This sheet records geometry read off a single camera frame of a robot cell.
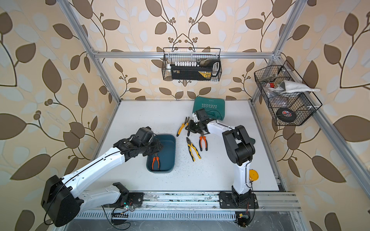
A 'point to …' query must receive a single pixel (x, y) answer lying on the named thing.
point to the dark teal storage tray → (166, 156)
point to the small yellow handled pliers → (182, 125)
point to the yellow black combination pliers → (190, 146)
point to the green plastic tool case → (215, 107)
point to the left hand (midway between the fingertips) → (162, 146)
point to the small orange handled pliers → (157, 158)
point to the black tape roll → (285, 115)
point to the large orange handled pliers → (201, 142)
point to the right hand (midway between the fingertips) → (186, 127)
